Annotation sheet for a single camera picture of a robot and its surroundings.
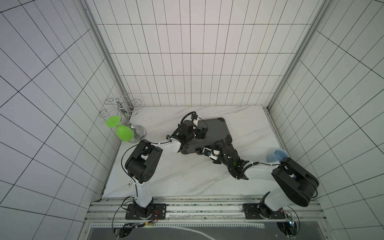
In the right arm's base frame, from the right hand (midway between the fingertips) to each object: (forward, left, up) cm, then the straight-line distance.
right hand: (212, 142), depth 90 cm
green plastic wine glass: (-2, +52, +11) cm, 53 cm away
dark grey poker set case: (+10, -4, -2) cm, 11 cm away
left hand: (+8, +8, +1) cm, 11 cm away
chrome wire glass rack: (+32, +69, -5) cm, 76 cm away
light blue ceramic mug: (-3, -40, -6) cm, 41 cm away
